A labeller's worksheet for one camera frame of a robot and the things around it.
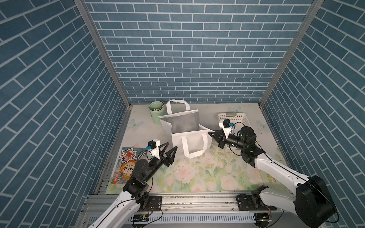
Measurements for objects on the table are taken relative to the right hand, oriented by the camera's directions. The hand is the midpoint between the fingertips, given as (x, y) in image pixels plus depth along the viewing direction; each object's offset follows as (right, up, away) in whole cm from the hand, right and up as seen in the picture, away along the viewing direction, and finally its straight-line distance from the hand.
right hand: (211, 133), depth 75 cm
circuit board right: (+25, -43, -4) cm, 50 cm away
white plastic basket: (+27, +6, +34) cm, 44 cm away
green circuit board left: (-37, -44, -3) cm, 57 cm away
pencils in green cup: (-36, +16, +29) cm, 48 cm away
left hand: (-18, -7, -3) cm, 20 cm away
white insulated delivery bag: (-12, -2, -1) cm, 12 cm away
